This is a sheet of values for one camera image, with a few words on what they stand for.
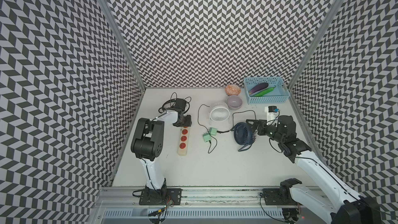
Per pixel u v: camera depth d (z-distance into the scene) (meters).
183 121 0.88
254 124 0.70
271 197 0.72
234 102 1.06
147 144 0.50
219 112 0.95
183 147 0.86
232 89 1.16
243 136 0.84
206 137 0.90
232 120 0.98
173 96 0.88
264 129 0.69
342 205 0.40
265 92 1.11
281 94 1.13
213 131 0.94
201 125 0.99
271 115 0.70
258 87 1.13
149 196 0.67
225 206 0.71
